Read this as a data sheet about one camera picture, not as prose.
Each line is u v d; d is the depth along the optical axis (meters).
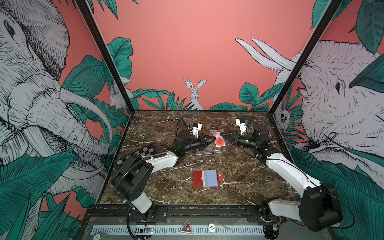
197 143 0.73
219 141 0.78
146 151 0.93
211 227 0.70
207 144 0.74
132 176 0.45
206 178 0.86
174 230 0.70
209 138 0.78
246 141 0.69
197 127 0.78
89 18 0.73
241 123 0.74
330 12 0.71
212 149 0.99
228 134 0.71
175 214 0.75
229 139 0.71
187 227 0.70
